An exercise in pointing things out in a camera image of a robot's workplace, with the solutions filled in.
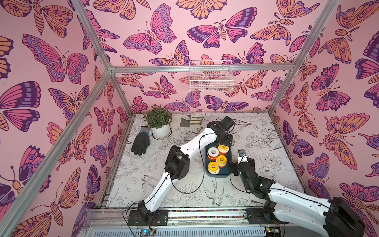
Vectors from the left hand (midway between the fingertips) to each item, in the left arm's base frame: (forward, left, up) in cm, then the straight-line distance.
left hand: (228, 141), depth 91 cm
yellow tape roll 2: (-14, +10, -6) cm, 18 cm away
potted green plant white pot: (+10, +43, +10) cm, 45 cm away
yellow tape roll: (-3, +3, -4) cm, 6 cm away
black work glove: (+5, +57, -7) cm, 58 cm away
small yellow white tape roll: (-9, +4, -7) cm, 12 cm away
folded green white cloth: (+27, +24, -11) cm, 37 cm away
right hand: (-12, -2, -1) cm, 12 cm away
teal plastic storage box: (-16, +3, -7) cm, 18 cm away
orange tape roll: (-4, +9, -6) cm, 12 cm away
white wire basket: (+42, +9, +15) cm, 45 cm away
